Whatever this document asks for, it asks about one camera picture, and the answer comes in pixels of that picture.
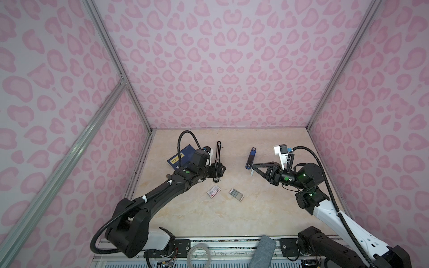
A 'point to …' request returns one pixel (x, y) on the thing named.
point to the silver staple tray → (236, 194)
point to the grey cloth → (265, 253)
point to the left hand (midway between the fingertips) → (221, 166)
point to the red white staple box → (213, 191)
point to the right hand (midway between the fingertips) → (255, 170)
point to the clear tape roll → (198, 245)
